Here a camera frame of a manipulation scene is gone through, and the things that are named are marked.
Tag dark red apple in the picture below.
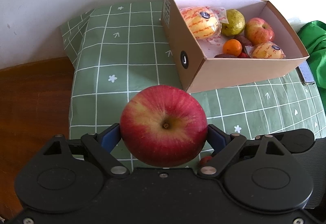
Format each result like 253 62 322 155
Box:
120 85 208 167

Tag dried red date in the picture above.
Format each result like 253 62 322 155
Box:
234 34 252 46
214 54 237 58

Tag small red hawthorn berry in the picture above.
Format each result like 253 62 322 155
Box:
199 156 213 167

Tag smartphone in clear case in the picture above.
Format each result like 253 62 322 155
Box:
296 61 315 85

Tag green checkered tablecloth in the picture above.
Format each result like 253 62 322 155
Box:
61 1 325 139

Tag small orange mandarin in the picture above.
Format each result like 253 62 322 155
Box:
223 39 243 57

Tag wrapped yellow fruit lower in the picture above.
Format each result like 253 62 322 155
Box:
250 41 286 59

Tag wrapped yellow fruit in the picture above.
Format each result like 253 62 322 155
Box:
180 6 228 40
250 41 286 59

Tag cardboard box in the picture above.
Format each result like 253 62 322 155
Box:
161 0 309 93

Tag green cloth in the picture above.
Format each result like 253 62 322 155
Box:
297 21 326 109

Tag large pink-red apple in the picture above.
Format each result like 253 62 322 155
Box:
244 17 275 45

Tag wrapped yellow fruit upper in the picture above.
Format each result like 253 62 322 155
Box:
180 6 228 40

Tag yellow-green pear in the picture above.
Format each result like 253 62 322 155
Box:
221 9 246 37

